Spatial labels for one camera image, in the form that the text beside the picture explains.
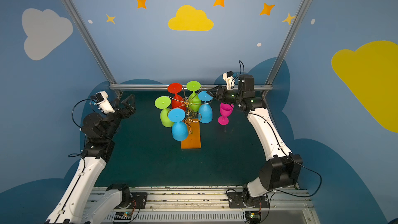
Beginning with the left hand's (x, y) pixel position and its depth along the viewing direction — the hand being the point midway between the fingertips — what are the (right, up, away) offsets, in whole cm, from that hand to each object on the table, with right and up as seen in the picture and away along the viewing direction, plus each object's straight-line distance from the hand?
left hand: (124, 96), depth 68 cm
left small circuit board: (-3, -57, +5) cm, 57 cm away
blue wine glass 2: (+37, -8, +13) cm, 40 cm away
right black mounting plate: (+55, -50, +6) cm, 75 cm away
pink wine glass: (+50, -7, +24) cm, 56 cm away
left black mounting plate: (+4, -51, +7) cm, 52 cm away
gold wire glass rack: (+27, -1, +8) cm, 28 cm away
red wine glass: (+22, -2, +13) cm, 26 cm away
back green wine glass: (+31, -2, +8) cm, 32 cm away
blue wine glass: (+24, -15, +3) cm, 29 cm away
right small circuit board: (+60, -58, +5) cm, 84 cm away
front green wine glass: (+17, -3, +3) cm, 18 cm away
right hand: (+40, +3, +6) cm, 40 cm away
